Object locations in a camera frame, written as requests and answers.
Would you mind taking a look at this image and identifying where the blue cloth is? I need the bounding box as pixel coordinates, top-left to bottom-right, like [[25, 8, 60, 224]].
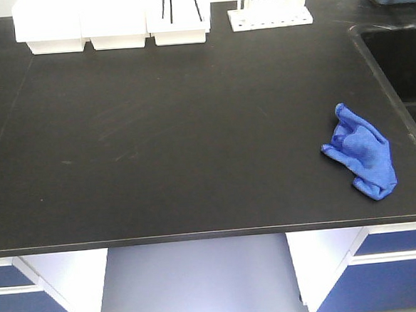
[[317, 99, 400, 205]]

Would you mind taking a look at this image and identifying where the black sink basin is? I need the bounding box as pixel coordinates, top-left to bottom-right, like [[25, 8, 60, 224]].
[[347, 19, 416, 159]]

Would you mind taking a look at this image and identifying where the white test tube rack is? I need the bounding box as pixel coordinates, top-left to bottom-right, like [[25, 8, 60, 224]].
[[226, 0, 315, 33]]

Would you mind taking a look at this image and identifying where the white plastic box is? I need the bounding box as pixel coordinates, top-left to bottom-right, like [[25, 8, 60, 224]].
[[11, 0, 84, 57], [78, 0, 150, 53], [144, 0, 213, 48]]

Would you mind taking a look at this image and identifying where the bench with blue cabinet doors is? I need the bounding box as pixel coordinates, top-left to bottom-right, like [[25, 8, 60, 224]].
[[0, 0, 416, 312]]

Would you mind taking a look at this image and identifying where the black wire tripod stand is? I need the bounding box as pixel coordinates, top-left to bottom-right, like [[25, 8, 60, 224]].
[[160, 0, 204, 25]]

